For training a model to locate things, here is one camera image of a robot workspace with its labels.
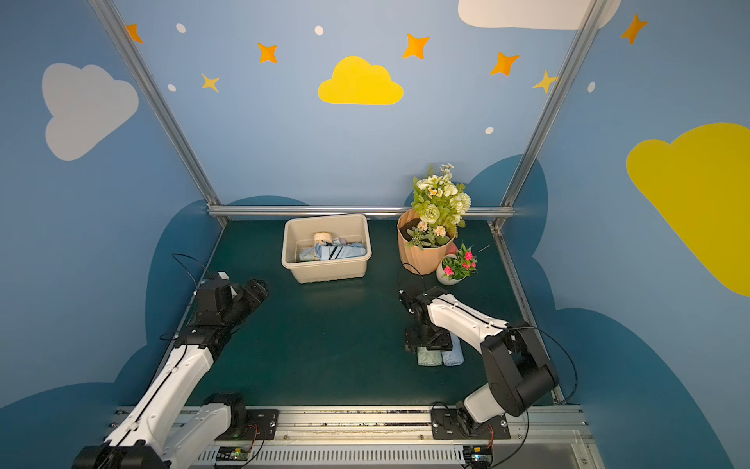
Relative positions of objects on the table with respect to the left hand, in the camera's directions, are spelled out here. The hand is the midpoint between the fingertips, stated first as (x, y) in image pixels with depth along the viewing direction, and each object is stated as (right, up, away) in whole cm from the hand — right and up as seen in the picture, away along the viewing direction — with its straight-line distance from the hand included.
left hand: (260, 286), depth 83 cm
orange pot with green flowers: (+51, +17, +11) cm, 55 cm away
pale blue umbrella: (+22, +10, +12) cm, 27 cm away
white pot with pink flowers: (+59, +5, +9) cm, 60 cm away
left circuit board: (-2, -41, -11) cm, 42 cm away
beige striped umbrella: (+14, +15, +21) cm, 29 cm away
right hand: (+50, -18, +3) cm, 53 cm away
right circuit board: (+60, -42, -10) cm, 74 cm away
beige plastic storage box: (+5, +16, +21) cm, 27 cm away
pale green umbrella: (+49, -21, 0) cm, 54 cm away
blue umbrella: (+57, -20, 0) cm, 61 cm away
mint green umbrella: (+10, +9, +13) cm, 19 cm away
